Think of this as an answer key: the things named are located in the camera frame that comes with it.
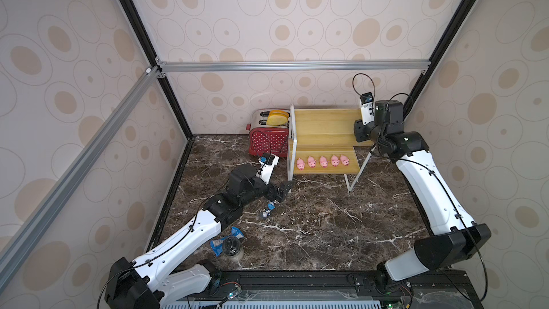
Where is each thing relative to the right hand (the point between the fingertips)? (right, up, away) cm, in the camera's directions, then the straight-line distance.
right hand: (358, 121), depth 75 cm
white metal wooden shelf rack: (-13, -7, -2) cm, 15 cm away
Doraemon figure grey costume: (-33, -36, +15) cm, 51 cm away
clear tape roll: (-43, -43, -3) cm, 61 cm away
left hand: (-25, -19, -4) cm, 31 cm away
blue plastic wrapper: (-51, -46, +6) cm, 69 cm away
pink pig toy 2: (-15, -15, +11) cm, 24 cm away
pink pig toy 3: (-9, -15, +12) cm, 21 cm away
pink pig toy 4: (-5, -14, +12) cm, 19 cm away
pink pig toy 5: (-1, -14, +12) cm, 19 cm away
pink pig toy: (-19, -15, +11) cm, 27 cm away
